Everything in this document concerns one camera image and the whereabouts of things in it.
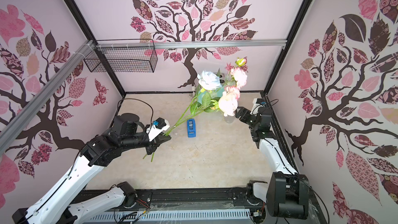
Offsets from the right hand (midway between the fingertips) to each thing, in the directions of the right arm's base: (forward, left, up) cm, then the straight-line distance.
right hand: (240, 108), depth 83 cm
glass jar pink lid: (+7, +2, -21) cm, 22 cm away
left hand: (-22, +36, +6) cm, 42 cm away
